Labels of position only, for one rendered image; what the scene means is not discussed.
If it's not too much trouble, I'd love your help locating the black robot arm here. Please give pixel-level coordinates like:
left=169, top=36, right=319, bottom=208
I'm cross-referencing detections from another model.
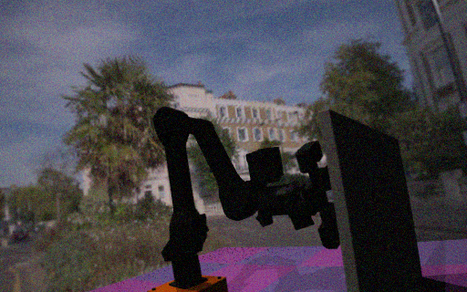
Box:
left=153, top=106, right=315, bottom=289

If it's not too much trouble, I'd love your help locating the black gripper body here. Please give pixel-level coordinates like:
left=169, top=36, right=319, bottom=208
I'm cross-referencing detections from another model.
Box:
left=291, top=141, right=340, bottom=249

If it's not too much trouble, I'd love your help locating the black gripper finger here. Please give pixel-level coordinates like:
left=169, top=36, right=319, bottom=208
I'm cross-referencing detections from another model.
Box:
left=319, top=166, right=332, bottom=193
left=328, top=202, right=337, bottom=224

